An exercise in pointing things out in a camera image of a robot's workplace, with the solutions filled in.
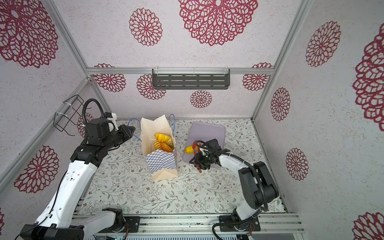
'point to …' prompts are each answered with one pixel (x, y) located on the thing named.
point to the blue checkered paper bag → (163, 165)
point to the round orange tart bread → (161, 137)
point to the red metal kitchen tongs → (194, 144)
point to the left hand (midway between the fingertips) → (134, 130)
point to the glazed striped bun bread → (165, 147)
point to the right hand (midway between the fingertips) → (191, 161)
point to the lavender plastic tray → (205, 132)
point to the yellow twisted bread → (190, 149)
